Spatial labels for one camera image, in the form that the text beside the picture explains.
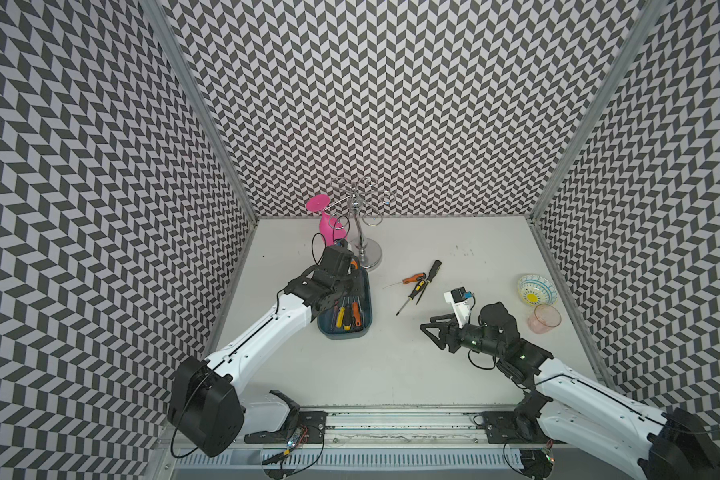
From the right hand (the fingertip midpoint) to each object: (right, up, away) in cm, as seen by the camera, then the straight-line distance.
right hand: (427, 330), depth 77 cm
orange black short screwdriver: (-18, +18, -13) cm, 29 cm away
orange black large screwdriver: (-19, +1, +14) cm, 24 cm away
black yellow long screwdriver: (+6, +12, +23) cm, 26 cm away
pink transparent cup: (+37, 0, +12) cm, 39 cm away
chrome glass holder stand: (-16, +34, +8) cm, 39 cm away
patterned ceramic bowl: (+39, +7, +19) cm, 44 cm away
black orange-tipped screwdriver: (-22, 0, +13) cm, 26 cm away
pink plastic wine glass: (-29, +27, +24) cm, 47 cm away
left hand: (-19, +12, +5) cm, 23 cm away
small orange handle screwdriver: (+1, +11, +21) cm, 24 cm away
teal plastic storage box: (-29, -1, +14) cm, 32 cm away
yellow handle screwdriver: (-24, 0, +14) cm, 28 cm away
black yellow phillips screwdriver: (0, +8, +19) cm, 21 cm away
